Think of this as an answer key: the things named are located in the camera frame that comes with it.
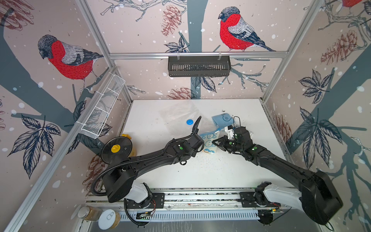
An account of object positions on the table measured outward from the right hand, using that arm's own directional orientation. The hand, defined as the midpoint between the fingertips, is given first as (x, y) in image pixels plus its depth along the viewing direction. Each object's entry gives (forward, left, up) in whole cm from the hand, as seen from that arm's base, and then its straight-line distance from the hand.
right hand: (213, 140), depth 81 cm
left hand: (-1, +11, -3) cm, 11 cm away
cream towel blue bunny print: (+2, +3, -2) cm, 4 cm away
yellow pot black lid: (-7, +54, 0) cm, 54 cm away
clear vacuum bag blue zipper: (+24, +25, -13) cm, 36 cm away
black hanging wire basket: (+52, +9, +15) cm, 55 cm away
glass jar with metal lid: (-36, +57, -4) cm, 68 cm away
